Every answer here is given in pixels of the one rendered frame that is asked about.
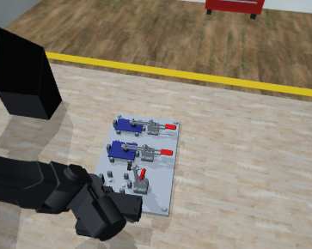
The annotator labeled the grey toggle clamp with red handle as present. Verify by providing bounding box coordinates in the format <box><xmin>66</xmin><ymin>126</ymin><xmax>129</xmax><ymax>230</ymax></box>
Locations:
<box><xmin>130</xmin><ymin>118</ymin><xmax>176</xmax><ymax>136</ymax></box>

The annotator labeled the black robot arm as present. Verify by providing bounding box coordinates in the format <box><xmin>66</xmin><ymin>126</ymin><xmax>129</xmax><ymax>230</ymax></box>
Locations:
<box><xmin>0</xmin><ymin>156</ymin><xmax>143</xmax><ymax>241</ymax></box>

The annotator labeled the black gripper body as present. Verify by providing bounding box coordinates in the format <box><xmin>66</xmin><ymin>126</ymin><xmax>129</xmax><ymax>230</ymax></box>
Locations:
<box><xmin>75</xmin><ymin>219</ymin><xmax>92</xmax><ymax>237</ymax></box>

